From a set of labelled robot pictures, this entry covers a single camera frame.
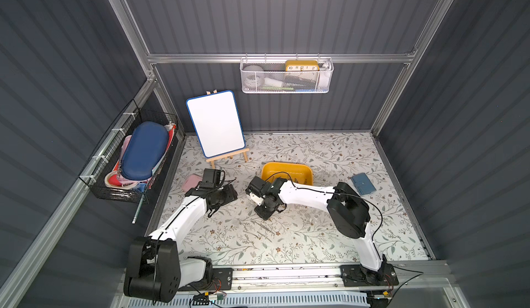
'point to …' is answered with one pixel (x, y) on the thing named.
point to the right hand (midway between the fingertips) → (265, 210)
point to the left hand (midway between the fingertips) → (231, 195)
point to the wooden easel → (230, 155)
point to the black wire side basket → (103, 172)
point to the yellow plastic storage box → (297, 173)
